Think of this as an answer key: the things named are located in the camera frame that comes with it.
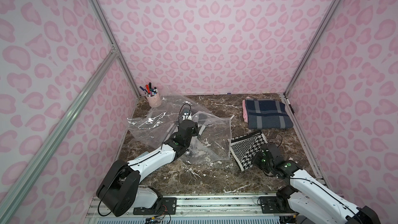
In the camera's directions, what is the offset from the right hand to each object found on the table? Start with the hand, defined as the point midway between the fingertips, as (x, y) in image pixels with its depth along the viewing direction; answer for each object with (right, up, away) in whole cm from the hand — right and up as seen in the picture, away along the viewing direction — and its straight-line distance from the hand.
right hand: (250, 157), depth 84 cm
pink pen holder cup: (-59, +31, +23) cm, 71 cm away
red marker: (-63, +39, +19) cm, 76 cm away
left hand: (-32, +21, +1) cm, 38 cm away
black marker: (-62, +43, +22) cm, 79 cm away
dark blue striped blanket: (+17, +23, +18) cm, 34 cm away
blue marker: (-66, +39, +19) cm, 79 cm away
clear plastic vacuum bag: (-21, +6, +11) cm, 24 cm away
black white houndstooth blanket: (-3, +5, +4) cm, 7 cm away
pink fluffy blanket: (+2, +25, +22) cm, 33 cm away
